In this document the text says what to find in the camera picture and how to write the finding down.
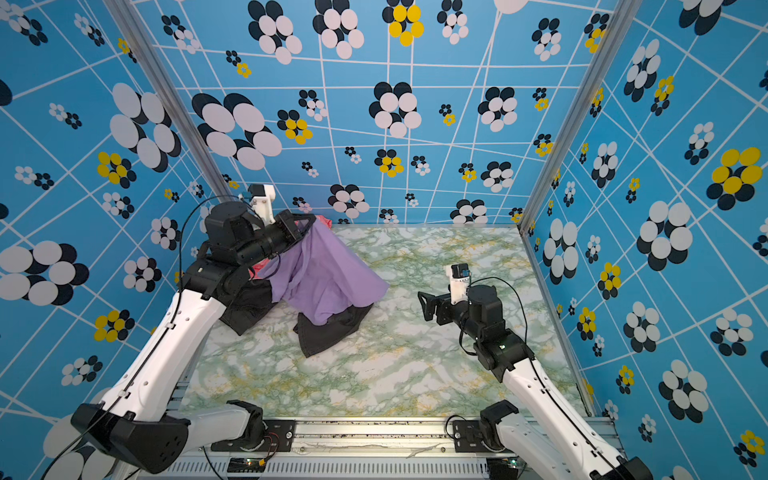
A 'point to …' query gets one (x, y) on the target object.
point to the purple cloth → (322, 278)
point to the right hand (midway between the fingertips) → (437, 290)
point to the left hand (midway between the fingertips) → (317, 215)
